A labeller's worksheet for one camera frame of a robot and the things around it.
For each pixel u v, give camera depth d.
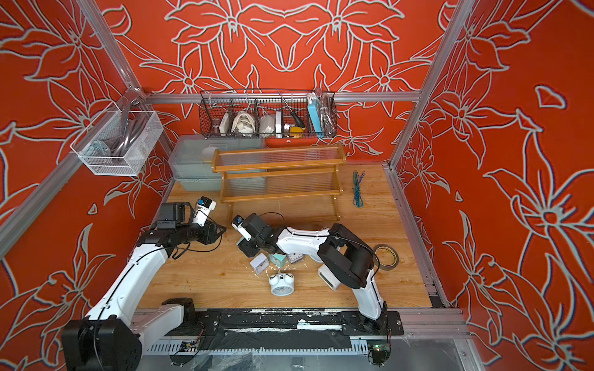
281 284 0.74
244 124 0.90
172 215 0.62
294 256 0.85
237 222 0.77
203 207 0.71
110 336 0.38
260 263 0.82
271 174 1.02
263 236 0.68
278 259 0.82
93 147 0.70
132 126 0.68
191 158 1.01
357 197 1.06
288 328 0.73
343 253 0.53
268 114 0.96
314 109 0.83
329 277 0.78
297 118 0.95
